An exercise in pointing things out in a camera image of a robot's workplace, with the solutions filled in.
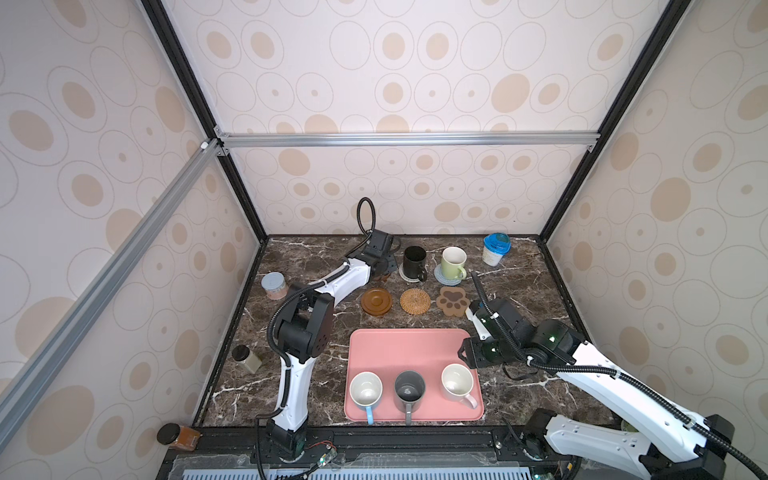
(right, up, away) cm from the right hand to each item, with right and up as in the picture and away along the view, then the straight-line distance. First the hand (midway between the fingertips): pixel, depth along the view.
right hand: (466, 353), depth 73 cm
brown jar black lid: (-66, -17, -6) cm, 69 cm away
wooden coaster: (-23, +9, +27) cm, 37 cm away
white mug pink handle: (-1, -11, +8) cm, 14 cm away
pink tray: (-20, -5, +18) cm, 27 cm away
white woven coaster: (-15, +19, +36) cm, 43 cm away
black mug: (-10, +22, +28) cm, 38 cm away
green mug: (+2, +22, +26) cm, 35 cm away
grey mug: (-13, -13, +8) cm, 21 cm away
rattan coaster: (-10, +9, +27) cm, 31 cm away
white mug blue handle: (-25, -12, +8) cm, 29 cm away
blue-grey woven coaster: (0, +16, +32) cm, 35 cm away
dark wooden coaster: (-22, +17, +33) cm, 43 cm away
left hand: (-16, +25, +25) cm, 39 cm away
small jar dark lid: (-59, -3, +8) cm, 59 cm away
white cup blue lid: (+19, +29, +32) cm, 47 cm away
